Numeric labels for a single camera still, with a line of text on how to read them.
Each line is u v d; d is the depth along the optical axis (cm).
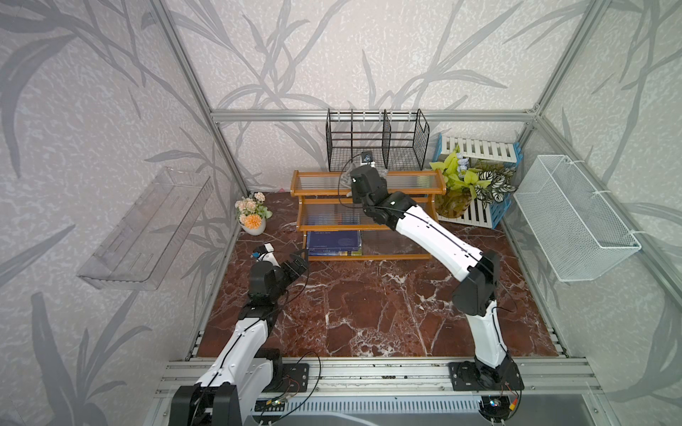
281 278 72
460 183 92
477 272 49
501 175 89
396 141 105
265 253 74
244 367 49
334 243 99
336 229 102
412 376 75
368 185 60
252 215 99
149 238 71
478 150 98
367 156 67
